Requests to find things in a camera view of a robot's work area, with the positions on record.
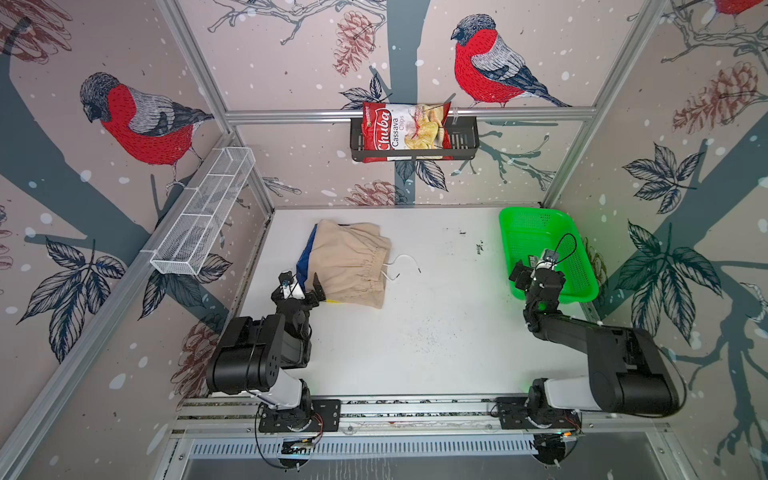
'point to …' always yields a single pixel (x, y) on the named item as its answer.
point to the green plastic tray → (526, 232)
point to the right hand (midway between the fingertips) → (533, 267)
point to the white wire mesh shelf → (203, 210)
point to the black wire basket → (464, 136)
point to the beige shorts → (350, 262)
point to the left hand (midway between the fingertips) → (299, 276)
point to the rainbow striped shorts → (303, 263)
